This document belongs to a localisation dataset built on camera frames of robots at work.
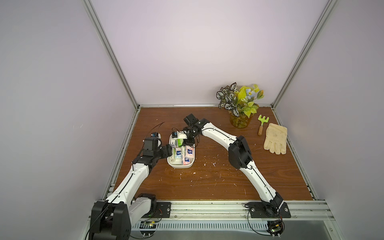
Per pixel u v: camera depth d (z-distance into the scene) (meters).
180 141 0.93
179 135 0.84
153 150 0.66
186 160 0.86
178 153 0.91
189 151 0.88
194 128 0.74
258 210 0.72
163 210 0.73
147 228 0.72
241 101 0.92
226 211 0.74
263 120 1.10
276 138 1.00
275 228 0.70
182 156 0.87
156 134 0.76
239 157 0.62
